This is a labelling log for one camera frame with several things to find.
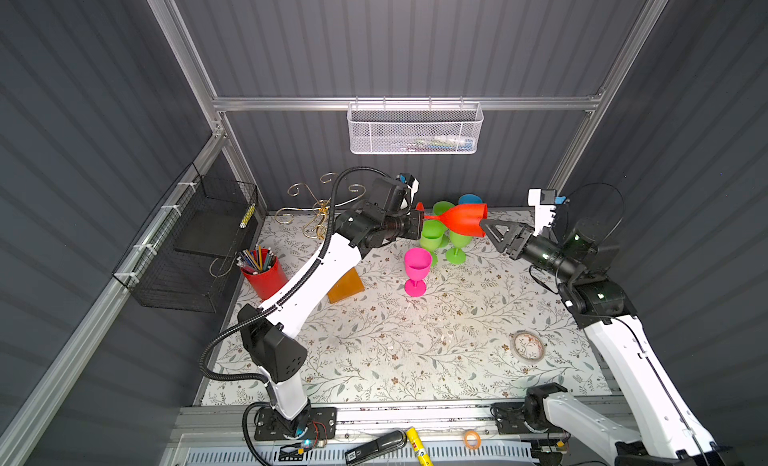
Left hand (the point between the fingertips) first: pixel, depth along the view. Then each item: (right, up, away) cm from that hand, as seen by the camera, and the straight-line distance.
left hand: (422, 218), depth 74 cm
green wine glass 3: (+9, +6, +24) cm, 26 cm away
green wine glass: (+5, -5, +19) cm, 20 cm away
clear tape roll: (+29, -38, +9) cm, 49 cm away
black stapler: (-8, -51, -8) cm, 52 cm away
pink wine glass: (+1, -13, +17) cm, 21 cm away
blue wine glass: (+20, +9, +29) cm, 36 cm away
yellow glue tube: (-1, -54, -5) cm, 54 cm away
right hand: (+13, -3, -13) cm, 18 cm away
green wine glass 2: (+16, -11, +32) cm, 37 cm away
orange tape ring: (+13, -54, -4) cm, 55 cm away
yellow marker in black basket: (-48, -1, +6) cm, 48 cm away
